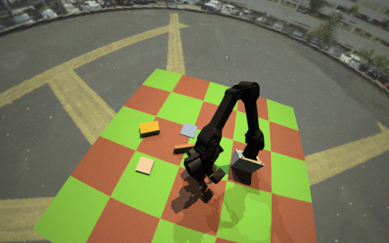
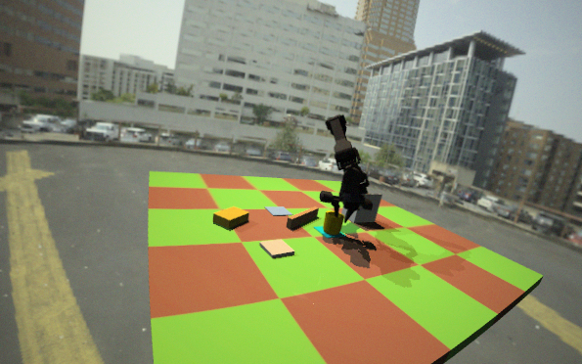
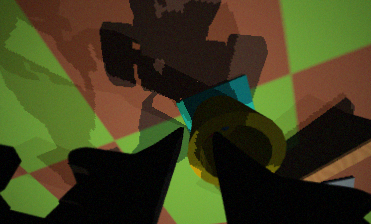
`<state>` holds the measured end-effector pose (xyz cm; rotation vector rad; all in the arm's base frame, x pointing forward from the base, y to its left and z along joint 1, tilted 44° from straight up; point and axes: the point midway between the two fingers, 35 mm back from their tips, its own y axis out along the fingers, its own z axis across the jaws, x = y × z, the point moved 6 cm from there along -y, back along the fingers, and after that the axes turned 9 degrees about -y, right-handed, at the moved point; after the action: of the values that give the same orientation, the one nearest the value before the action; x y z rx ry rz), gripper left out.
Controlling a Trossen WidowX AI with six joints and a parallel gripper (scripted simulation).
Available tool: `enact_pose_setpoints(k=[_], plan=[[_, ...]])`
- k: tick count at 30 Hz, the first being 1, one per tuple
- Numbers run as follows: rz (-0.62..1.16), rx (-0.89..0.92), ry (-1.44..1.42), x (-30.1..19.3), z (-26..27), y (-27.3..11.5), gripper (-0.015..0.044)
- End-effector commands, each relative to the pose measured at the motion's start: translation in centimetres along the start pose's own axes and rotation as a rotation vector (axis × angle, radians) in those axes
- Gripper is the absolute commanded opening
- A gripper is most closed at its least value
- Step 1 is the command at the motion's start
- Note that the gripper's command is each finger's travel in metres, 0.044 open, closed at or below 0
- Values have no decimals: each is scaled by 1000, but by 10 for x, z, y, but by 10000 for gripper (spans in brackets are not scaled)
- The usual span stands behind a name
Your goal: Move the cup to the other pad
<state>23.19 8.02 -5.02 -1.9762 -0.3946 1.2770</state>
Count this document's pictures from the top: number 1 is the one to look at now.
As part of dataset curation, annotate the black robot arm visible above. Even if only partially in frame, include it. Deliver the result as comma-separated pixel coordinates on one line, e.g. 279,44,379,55
183,81,265,182

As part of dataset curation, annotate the yellow rectangular block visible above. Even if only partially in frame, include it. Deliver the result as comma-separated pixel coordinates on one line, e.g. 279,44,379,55
140,121,160,136

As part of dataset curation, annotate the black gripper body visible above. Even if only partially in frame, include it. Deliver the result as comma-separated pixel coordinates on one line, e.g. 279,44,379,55
187,147,225,184

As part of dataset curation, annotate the beige flat square tile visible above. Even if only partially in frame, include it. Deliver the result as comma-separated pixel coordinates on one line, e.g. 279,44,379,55
135,157,154,174

